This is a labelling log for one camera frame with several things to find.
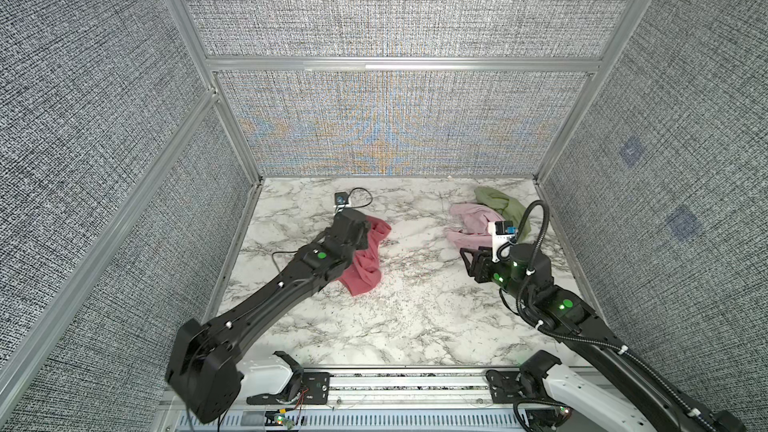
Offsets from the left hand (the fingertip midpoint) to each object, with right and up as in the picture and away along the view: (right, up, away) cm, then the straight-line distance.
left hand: (358, 225), depth 81 cm
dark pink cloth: (+2, -13, +3) cm, 14 cm away
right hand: (+29, -5, -6) cm, 30 cm away
